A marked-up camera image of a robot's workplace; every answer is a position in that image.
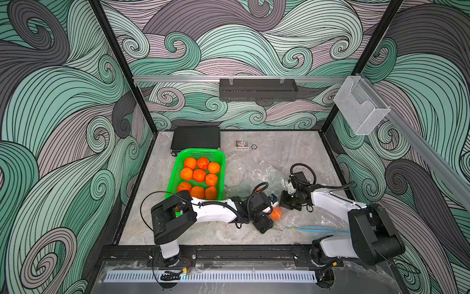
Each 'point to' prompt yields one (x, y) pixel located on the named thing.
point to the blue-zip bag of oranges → (325, 225)
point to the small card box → (241, 144)
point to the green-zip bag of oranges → (244, 180)
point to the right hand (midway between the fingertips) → (278, 204)
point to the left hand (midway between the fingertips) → (267, 216)
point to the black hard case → (195, 137)
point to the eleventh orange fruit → (276, 213)
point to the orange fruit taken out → (190, 162)
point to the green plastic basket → (213, 155)
